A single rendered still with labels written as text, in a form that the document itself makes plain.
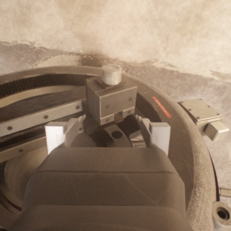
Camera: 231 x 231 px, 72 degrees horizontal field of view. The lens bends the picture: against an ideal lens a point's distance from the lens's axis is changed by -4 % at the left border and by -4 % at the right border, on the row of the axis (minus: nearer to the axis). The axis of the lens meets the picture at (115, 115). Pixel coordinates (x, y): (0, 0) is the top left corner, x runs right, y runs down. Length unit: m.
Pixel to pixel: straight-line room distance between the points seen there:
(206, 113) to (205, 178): 0.25
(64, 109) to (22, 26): 0.70
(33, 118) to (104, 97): 0.16
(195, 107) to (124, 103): 0.24
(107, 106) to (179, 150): 0.17
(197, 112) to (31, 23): 0.86
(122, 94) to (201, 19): 0.63
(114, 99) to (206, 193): 0.24
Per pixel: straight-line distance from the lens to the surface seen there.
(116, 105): 0.36
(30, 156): 0.61
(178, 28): 0.88
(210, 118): 0.51
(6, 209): 0.45
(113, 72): 0.34
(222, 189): 0.49
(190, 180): 0.31
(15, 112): 0.42
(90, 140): 0.53
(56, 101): 0.42
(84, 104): 0.40
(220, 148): 1.42
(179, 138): 0.36
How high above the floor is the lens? 0.85
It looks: 51 degrees down
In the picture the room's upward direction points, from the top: 169 degrees counter-clockwise
